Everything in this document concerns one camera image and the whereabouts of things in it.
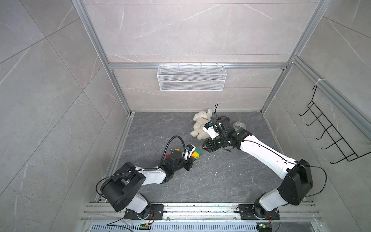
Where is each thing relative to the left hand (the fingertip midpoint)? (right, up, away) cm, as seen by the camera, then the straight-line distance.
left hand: (196, 154), depth 86 cm
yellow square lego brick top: (-11, +3, -3) cm, 12 cm away
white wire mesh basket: (-5, +51, +15) cm, 53 cm away
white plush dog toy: (+4, +22, +19) cm, 30 cm away
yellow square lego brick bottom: (-1, 0, -1) cm, 1 cm away
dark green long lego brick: (+1, +1, 0) cm, 2 cm away
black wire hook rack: (+62, +6, -27) cm, 68 cm away
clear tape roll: (+34, +18, +22) cm, 45 cm away
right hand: (+6, +7, -5) cm, 10 cm away
